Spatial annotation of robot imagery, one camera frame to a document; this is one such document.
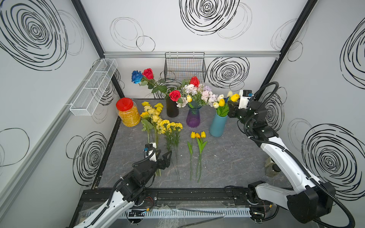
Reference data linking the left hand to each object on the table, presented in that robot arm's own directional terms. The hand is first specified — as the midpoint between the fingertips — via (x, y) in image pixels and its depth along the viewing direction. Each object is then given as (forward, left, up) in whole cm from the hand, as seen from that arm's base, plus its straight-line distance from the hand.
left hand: (166, 152), depth 77 cm
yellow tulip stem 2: (+17, -22, -10) cm, 30 cm away
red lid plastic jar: (+27, +28, +1) cm, 39 cm away
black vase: (+38, 0, -7) cm, 38 cm away
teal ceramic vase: (+19, -31, -2) cm, 37 cm away
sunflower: (+25, +18, -8) cm, 31 cm away
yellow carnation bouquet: (+31, -16, +13) cm, 37 cm away
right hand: (+19, -32, +21) cm, 43 cm away
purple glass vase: (+25, -15, -3) cm, 30 cm away
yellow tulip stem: (+17, -15, -10) cm, 25 cm away
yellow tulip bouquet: (+20, -30, +17) cm, 40 cm away
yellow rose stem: (+32, +14, -3) cm, 35 cm away
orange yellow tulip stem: (+12, -19, -9) cm, 24 cm away
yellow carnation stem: (+23, -5, -10) cm, 26 cm away
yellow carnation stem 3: (+21, +4, -4) cm, 22 cm away
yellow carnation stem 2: (+20, 0, -8) cm, 22 cm away
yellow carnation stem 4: (+18, +2, -8) cm, 20 cm away
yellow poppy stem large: (+40, +11, -8) cm, 42 cm away
